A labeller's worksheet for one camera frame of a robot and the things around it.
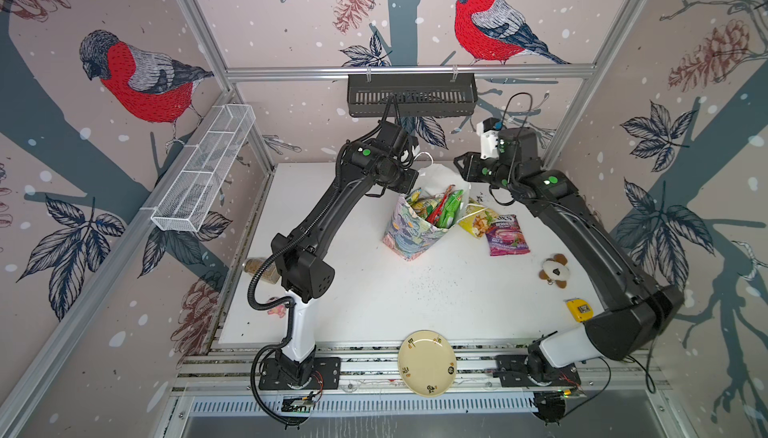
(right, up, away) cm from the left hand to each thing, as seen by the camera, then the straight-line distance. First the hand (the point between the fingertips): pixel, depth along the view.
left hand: (411, 182), depth 79 cm
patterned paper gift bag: (-1, -14, +2) cm, 15 cm away
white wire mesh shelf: (-55, -4, -8) cm, 56 cm away
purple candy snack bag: (+32, -18, +17) cm, 40 cm away
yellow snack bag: (+24, -13, +20) cm, 33 cm away
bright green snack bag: (+12, -7, +6) cm, 15 cm away
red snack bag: (+7, -10, +4) cm, 13 cm away
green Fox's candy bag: (+4, -6, +12) cm, 14 cm away
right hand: (+10, +5, -5) cm, 13 cm away
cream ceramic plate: (+4, -47, -4) cm, 47 cm away
